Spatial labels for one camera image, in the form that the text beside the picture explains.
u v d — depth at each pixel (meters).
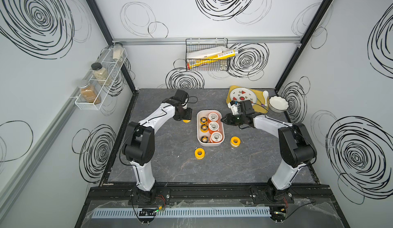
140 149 0.48
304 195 0.77
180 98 0.74
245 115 0.76
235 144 0.91
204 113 1.00
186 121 0.91
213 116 0.99
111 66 0.96
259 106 0.87
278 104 1.09
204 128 0.97
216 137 0.90
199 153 0.87
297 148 0.49
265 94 1.16
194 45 0.94
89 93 0.63
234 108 0.87
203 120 1.00
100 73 0.71
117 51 0.87
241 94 1.16
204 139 0.93
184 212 0.96
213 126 0.95
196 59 0.85
